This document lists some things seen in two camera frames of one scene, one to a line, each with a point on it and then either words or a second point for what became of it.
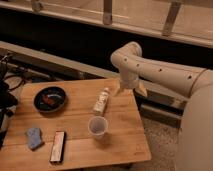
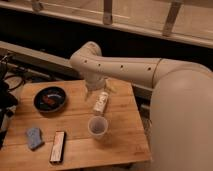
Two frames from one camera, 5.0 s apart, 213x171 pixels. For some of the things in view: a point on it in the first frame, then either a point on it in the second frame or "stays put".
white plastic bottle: (100, 103) stays put
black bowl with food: (49, 99) stays put
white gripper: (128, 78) -> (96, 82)
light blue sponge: (34, 137) stays put
